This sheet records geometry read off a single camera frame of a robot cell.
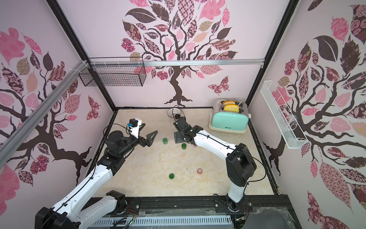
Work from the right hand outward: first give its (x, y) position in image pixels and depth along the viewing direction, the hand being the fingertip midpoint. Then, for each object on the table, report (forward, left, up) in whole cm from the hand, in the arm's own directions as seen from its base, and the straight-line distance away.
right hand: (182, 137), depth 87 cm
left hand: (-3, +17, +13) cm, 22 cm away
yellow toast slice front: (+19, -34, +6) cm, 39 cm away
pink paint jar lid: (-17, -10, -13) cm, 23 cm away
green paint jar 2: (0, 0, -11) cm, 11 cm away
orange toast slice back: (+24, -33, +7) cm, 41 cm away
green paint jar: (+4, +13, -10) cm, 17 cm away
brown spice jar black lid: (+21, +4, -3) cm, 22 cm away
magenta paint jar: (0, -8, -11) cm, 14 cm away
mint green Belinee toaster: (+12, -32, 0) cm, 34 cm away
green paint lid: (-20, +7, -12) cm, 24 cm away
